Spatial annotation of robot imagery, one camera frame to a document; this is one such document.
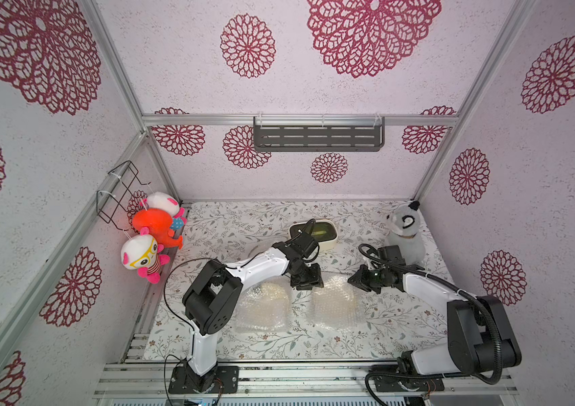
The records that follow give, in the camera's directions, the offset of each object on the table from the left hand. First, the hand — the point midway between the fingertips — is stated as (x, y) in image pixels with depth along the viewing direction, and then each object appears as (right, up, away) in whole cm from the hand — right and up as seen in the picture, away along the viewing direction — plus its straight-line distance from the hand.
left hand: (320, 287), depth 86 cm
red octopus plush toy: (-56, +22, +3) cm, 61 cm away
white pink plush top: (-56, +30, +9) cm, 64 cm away
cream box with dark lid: (+4, +18, +17) cm, 25 cm away
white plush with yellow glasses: (-57, +12, -6) cm, 59 cm away
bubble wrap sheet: (+6, -6, 0) cm, 9 cm away
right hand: (+11, +2, +4) cm, 12 cm away
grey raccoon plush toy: (+29, +22, +1) cm, 37 cm away
